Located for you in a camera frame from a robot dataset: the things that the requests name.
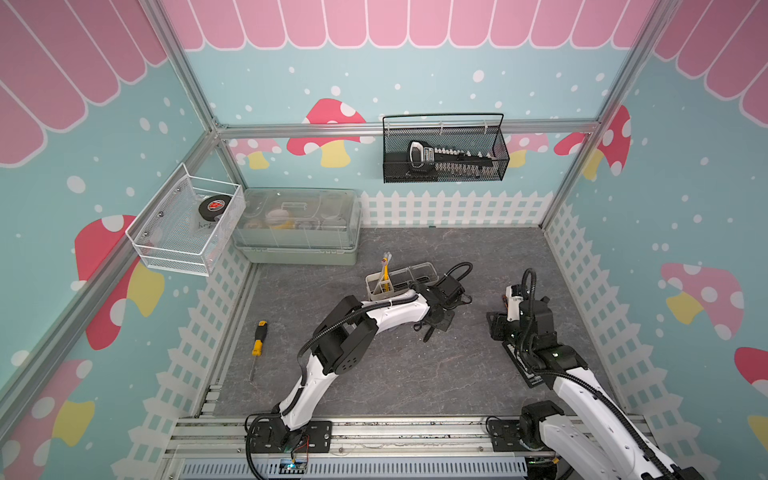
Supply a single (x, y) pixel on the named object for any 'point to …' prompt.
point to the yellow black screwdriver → (257, 348)
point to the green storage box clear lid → (299, 227)
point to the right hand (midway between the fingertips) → (492, 313)
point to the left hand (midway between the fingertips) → (438, 322)
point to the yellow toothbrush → (386, 273)
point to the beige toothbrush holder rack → (391, 282)
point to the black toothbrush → (429, 333)
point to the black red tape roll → (213, 206)
